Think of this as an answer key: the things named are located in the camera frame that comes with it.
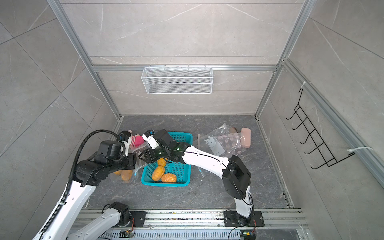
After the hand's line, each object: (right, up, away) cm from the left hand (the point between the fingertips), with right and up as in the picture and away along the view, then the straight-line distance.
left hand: (137, 155), depth 71 cm
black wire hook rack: (+84, +3, -8) cm, 84 cm away
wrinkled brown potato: (+13, -15, +12) cm, 23 cm away
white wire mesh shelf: (+16, +46, +30) cm, 57 cm away
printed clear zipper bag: (+47, +4, +28) cm, 55 cm away
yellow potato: (+8, -7, +18) cm, 21 cm away
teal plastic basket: (+20, -14, +19) cm, 31 cm away
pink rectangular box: (+60, +7, +21) cm, 64 cm away
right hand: (+3, -1, +3) cm, 4 cm away
